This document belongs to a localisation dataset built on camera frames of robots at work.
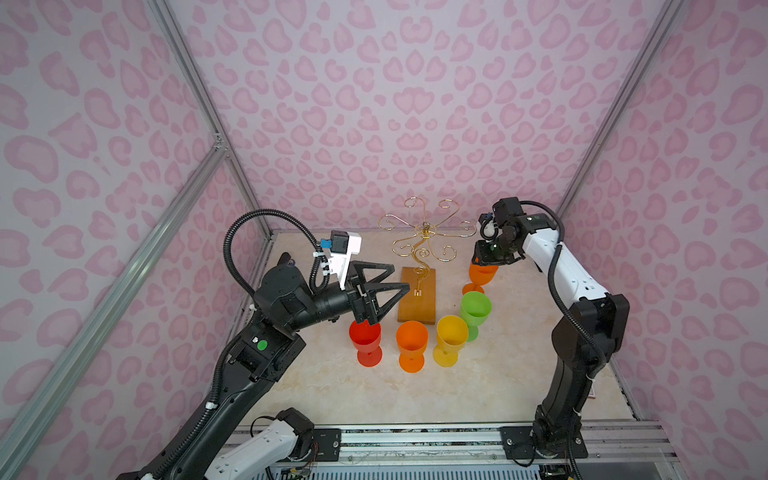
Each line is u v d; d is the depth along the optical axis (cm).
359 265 55
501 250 74
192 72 77
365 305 46
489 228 81
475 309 86
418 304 98
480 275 93
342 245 47
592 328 49
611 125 88
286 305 42
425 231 77
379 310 47
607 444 74
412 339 79
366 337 76
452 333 82
